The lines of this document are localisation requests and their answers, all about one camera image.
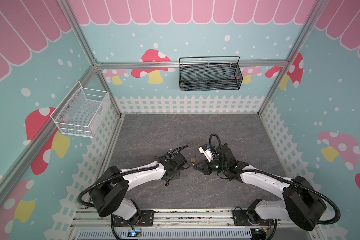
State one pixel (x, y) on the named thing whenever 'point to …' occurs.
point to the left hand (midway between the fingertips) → (172, 176)
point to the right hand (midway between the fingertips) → (194, 167)
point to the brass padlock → (192, 160)
